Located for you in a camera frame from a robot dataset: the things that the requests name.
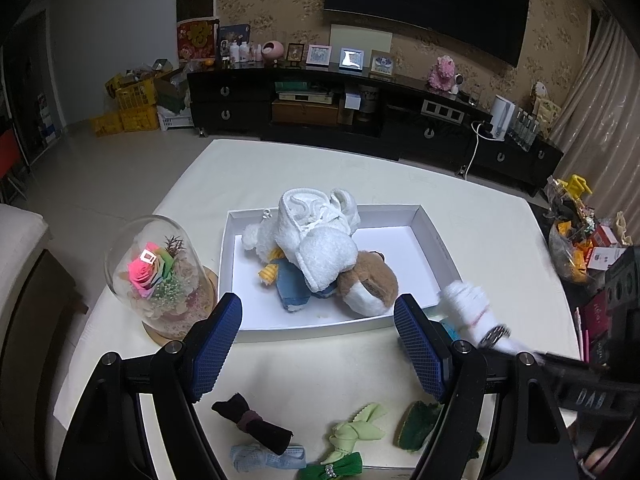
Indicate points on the silver picture frame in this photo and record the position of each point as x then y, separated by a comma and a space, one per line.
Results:
352, 59

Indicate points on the black television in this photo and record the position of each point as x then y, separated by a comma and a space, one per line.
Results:
425, 5

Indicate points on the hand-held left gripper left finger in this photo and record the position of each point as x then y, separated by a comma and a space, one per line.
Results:
215, 345

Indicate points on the black television cabinet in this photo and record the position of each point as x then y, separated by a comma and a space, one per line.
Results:
240, 100

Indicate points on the red chair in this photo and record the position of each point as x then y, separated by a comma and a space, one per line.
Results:
10, 152

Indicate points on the dark picture frame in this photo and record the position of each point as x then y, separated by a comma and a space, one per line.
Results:
295, 55

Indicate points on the white crate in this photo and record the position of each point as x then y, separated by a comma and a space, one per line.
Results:
175, 121

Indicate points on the white picture frame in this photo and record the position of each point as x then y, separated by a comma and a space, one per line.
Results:
319, 56

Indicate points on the white cardboard box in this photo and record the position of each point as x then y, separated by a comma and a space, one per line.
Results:
390, 240

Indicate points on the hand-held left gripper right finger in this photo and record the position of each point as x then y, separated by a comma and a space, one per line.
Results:
420, 350

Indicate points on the green hair bow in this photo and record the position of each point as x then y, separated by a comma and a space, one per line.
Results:
345, 465

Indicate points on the blue gift box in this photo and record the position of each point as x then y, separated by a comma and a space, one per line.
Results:
234, 34

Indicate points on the white cube box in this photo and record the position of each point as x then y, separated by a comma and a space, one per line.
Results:
351, 102

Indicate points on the black cloth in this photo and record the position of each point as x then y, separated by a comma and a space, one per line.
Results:
270, 435

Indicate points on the white towel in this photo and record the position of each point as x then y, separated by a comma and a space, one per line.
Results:
320, 250

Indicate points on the cream and brown chair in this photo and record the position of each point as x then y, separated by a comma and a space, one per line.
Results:
25, 270

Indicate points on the plush bunny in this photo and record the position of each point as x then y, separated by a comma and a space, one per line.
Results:
295, 285

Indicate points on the green and white cloth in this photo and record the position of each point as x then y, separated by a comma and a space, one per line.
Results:
417, 425

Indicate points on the row of glass bottles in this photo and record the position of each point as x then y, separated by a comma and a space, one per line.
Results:
525, 130

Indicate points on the red and gold decoration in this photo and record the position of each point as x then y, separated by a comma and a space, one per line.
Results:
196, 40

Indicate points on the glass dome with rose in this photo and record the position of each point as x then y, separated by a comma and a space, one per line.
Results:
150, 280

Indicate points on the light green cloth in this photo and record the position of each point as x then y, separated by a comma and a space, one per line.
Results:
350, 435

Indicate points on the row of white bottles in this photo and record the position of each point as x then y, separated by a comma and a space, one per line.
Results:
242, 52

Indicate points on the wooden box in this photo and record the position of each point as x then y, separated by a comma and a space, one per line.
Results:
305, 112

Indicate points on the basket of snacks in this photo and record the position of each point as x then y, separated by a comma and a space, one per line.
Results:
580, 240

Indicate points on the grey socket panel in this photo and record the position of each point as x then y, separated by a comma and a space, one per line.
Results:
441, 110

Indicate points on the small white camera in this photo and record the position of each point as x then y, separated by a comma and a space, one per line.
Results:
456, 82

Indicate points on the beige picture frame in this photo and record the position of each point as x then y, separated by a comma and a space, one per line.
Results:
382, 64

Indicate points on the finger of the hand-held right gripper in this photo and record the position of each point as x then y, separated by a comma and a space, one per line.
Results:
570, 361

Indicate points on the brown and white plush animal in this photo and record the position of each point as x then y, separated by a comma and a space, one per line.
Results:
370, 280

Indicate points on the beige curtain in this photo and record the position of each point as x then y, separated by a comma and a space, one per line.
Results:
600, 110

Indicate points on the white tall appliance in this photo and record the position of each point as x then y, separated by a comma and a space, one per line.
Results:
502, 117

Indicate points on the cream plush toy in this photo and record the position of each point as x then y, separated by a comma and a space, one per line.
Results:
545, 102

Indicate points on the pink plush toy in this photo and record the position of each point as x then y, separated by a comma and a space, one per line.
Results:
442, 72

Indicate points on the light blue cloth bow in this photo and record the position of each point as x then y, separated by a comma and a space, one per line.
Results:
245, 457

